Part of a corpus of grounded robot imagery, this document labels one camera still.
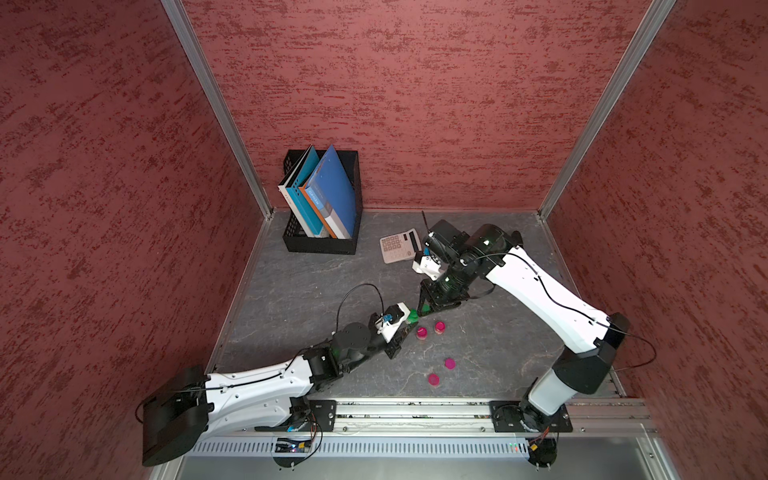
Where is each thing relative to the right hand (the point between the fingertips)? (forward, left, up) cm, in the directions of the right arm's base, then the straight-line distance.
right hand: (428, 317), depth 67 cm
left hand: (+2, +4, -7) cm, 9 cm away
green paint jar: (0, +3, 0) cm, 3 cm away
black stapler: (+39, -38, -20) cm, 58 cm away
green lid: (+1, +1, +4) cm, 4 cm away
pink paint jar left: (+5, 0, -22) cm, 23 cm away
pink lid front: (-8, -2, -23) cm, 24 cm away
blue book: (+50, +29, -7) cm, 58 cm away
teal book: (+49, +35, +7) cm, 61 cm away
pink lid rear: (-3, -8, -24) cm, 26 cm away
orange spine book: (+38, +33, +2) cm, 50 cm away
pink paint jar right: (+7, -6, -23) cm, 25 cm away
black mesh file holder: (+43, +45, -21) cm, 66 cm away
